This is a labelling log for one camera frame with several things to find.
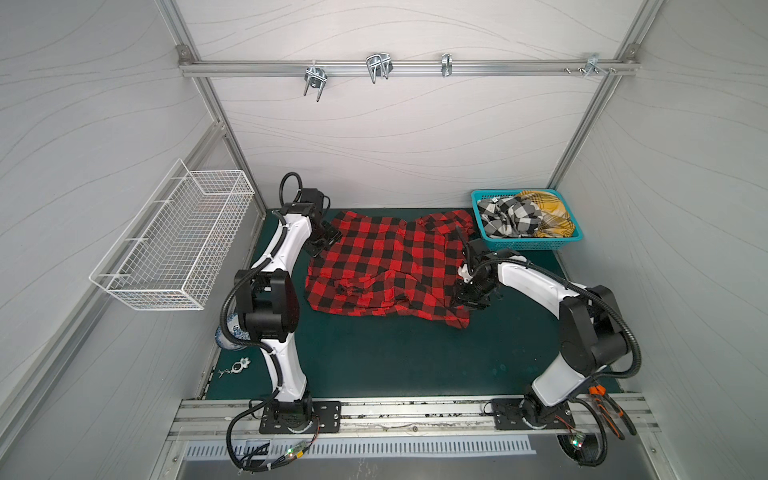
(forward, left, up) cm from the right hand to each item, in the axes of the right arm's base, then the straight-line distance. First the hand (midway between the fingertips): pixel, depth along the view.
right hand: (461, 298), depth 89 cm
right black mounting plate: (-29, -10, -5) cm, 31 cm away
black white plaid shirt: (+33, -21, +2) cm, 39 cm away
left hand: (+14, +39, +9) cm, 42 cm away
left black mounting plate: (-34, +39, +4) cm, 52 cm away
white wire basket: (-5, +72, +27) cm, 77 cm away
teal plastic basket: (+22, -14, 0) cm, 26 cm away
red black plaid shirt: (+13, +28, -4) cm, 31 cm away
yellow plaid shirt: (+30, -35, +4) cm, 46 cm away
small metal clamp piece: (-22, +62, -3) cm, 66 cm away
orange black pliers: (-27, -37, -7) cm, 46 cm away
